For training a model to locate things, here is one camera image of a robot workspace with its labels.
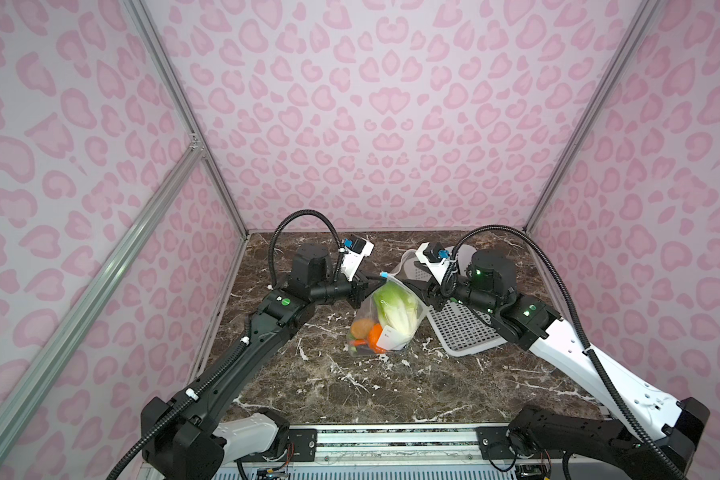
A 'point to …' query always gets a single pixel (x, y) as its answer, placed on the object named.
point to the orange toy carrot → (358, 342)
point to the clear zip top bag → (384, 340)
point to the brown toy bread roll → (360, 328)
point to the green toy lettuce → (396, 307)
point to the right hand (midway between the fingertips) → (412, 270)
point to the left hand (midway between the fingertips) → (385, 276)
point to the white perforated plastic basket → (460, 328)
